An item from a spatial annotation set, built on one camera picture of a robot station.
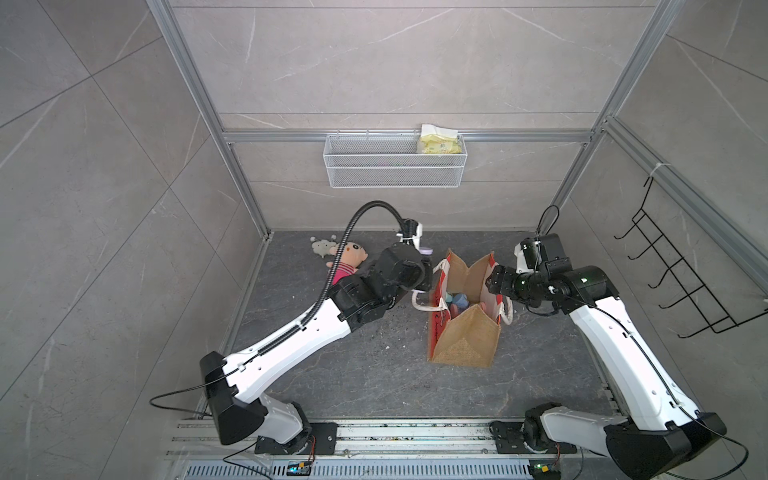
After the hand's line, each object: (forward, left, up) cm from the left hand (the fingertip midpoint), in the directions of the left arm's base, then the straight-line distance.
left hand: (431, 256), depth 66 cm
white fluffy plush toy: (+32, +34, -31) cm, 56 cm away
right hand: (-2, -19, -10) cm, 21 cm away
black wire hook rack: (-16, -58, -4) cm, 60 cm away
